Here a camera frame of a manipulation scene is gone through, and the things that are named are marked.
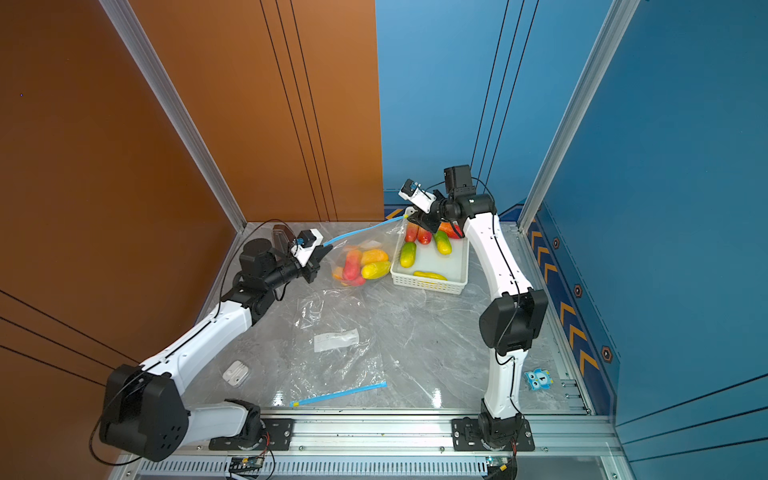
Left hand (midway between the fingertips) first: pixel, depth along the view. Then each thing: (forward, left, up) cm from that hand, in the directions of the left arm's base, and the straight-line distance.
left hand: (328, 241), depth 78 cm
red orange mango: (+1, -5, -13) cm, 14 cm away
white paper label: (-16, 0, -27) cm, 31 cm away
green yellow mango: (+20, -35, -23) cm, 47 cm away
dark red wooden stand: (+11, +18, -11) cm, 24 cm away
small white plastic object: (-26, +26, -27) cm, 46 cm away
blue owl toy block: (-27, -57, -26) cm, 68 cm away
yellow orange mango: (+6, -29, -23) cm, 38 cm away
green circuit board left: (-46, +18, -29) cm, 57 cm away
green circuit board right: (-45, -44, -30) cm, 69 cm away
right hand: (+12, -24, +1) cm, 27 cm away
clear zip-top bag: (-19, -1, -27) cm, 33 cm away
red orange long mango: (+24, -28, -24) cm, 44 cm away
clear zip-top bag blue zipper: (+8, -8, -17) cm, 21 cm away
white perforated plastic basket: (+12, -27, -27) cm, 41 cm away
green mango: (+13, -22, -22) cm, 33 cm away
